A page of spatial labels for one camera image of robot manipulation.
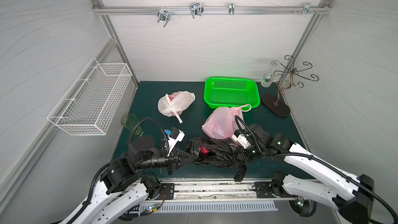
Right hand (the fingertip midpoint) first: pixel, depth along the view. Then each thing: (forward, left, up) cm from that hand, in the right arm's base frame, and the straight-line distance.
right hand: (235, 158), depth 72 cm
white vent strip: (-18, +12, -12) cm, 25 cm away
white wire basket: (+14, +67, +20) cm, 72 cm away
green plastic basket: (+53, -3, -11) cm, 54 cm away
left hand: (-7, +18, +17) cm, 26 cm away
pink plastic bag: (+22, +4, -3) cm, 23 cm away
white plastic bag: (+31, +35, 0) cm, 47 cm away
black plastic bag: (+2, +7, +3) cm, 8 cm away
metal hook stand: (+44, -29, -9) cm, 53 cm away
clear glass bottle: (+47, -23, +7) cm, 53 cm away
